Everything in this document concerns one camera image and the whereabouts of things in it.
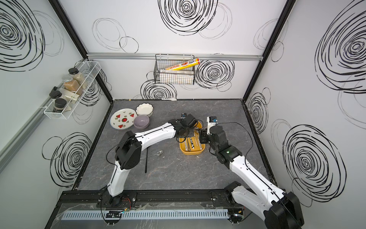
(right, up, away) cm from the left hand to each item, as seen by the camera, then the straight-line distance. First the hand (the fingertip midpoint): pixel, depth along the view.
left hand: (190, 132), depth 91 cm
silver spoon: (-20, -13, -2) cm, 23 cm away
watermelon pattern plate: (-52, +8, +17) cm, 55 cm away
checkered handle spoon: (+1, -8, +2) cm, 9 cm away
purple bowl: (-36, +6, +11) cm, 38 cm away
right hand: (+6, +3, -12) cm, 14 cm away
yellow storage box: (-4, -9, +2) cm, 10 cm away
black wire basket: (-4, +35, -4) cm, 35 cm away
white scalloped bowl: (-36, +16, +21) cm, 44 cm away
